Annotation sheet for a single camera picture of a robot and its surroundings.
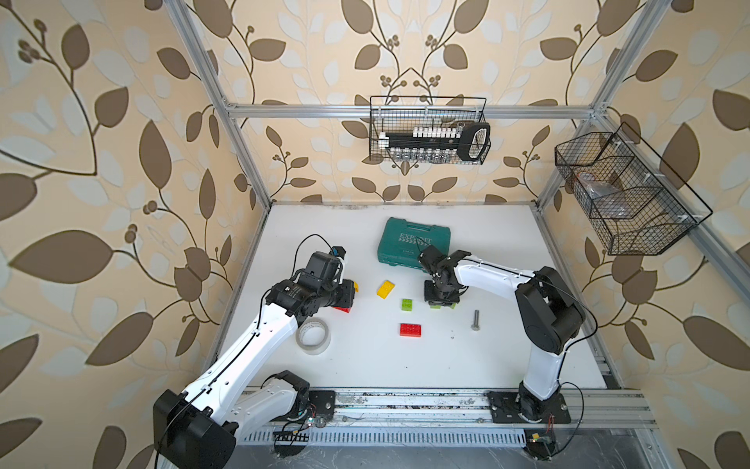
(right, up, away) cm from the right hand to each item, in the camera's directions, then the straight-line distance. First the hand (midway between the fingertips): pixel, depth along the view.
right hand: (433, 302), depth 93 cm
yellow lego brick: (-16, +3, +3) cm, 16 cm away
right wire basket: (+48, +29, -20) cm, 60 cm away
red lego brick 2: (-8, -7, -6) cm, 12 cm away
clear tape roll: (-35, -12, -9) cm, 38 cm away
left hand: (-25, +8, -15) cm, 30 cm away
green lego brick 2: (+1, -1, -2) cm, 2 cm away
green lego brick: (-8, -1, -1) cm, 9 cm away
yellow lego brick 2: (-25, +4, +4) cm, 26 cm away
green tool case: (-9, +19, +10) cm, 23 cm away
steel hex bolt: (+12, -6, -4) cm, 14 cm away
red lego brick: (-28, -2, -2) cm, 29 cm away
